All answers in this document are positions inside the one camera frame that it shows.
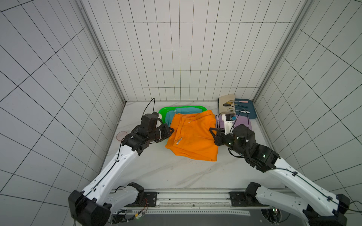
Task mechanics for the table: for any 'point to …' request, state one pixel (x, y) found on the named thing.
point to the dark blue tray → (244, 107)
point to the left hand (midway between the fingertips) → (171, 132)
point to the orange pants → (192, 137)
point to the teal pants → (170, 114)
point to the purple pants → (240, 119)
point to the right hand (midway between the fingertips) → (205, 130)
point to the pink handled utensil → (242, 101)
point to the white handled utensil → (245, 111)
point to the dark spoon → (227, 104)
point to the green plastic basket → (163, 111)
